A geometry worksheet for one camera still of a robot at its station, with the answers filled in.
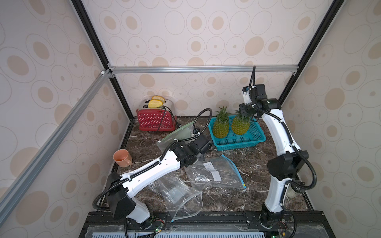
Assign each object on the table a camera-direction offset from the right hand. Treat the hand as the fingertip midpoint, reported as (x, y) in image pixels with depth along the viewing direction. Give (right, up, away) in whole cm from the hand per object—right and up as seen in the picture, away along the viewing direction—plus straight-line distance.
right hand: (240, 108), depth 85 cm
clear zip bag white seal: (-33, -50, -5) cm, 60 cm away
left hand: (-24, -23, -10) cm, 34 cm away
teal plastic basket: (+16, -16, +19) cm, 29 cm away
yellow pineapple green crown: (-9, -9, +12) cm, 17 cm away
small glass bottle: (+26, -47, -4) cm, 54 cm away
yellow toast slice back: (-52, +11, +22) cm, 58 cm away
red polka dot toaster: (-52, -5, +18) cm, 55 cm away
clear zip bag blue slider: (-12, -38, +6) cm, 40 cm away
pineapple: (+1, -9, +3) cm, 10 cm away
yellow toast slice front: (-54, +6, +18) cm, 57 cm away
